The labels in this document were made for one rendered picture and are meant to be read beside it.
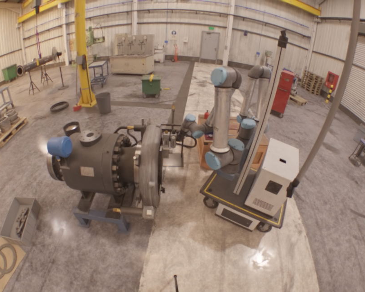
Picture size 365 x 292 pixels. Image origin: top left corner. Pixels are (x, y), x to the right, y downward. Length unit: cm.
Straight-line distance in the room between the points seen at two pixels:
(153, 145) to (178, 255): 108
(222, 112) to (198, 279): 144
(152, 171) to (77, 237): 122
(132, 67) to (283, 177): 692
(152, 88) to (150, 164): 362
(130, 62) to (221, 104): 660
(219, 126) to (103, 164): 92
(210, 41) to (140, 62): 582
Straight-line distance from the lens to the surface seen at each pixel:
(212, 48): 1179
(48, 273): 209
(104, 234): 197
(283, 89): 480
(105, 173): 143
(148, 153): 124
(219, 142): 122
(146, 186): 126
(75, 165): 155
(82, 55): 465
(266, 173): 146
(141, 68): 731
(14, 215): 271
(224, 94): 111
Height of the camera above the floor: 170
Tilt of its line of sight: 36 degrees down
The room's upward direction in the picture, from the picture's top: 4 degrees clockwise
